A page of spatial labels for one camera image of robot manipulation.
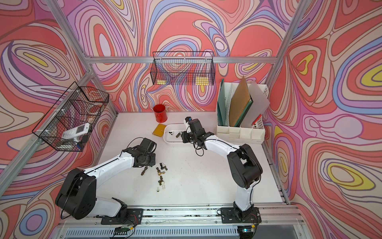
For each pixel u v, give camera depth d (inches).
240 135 39.0
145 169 34.9
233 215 27.1
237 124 38.7
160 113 42.5
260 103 33.7
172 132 41.8
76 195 16.6
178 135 41.3
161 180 33.2
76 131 27.0
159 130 42.4
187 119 32.3
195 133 27.8
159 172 34.5
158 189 32.3
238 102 43.0
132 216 28.8
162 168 35.5
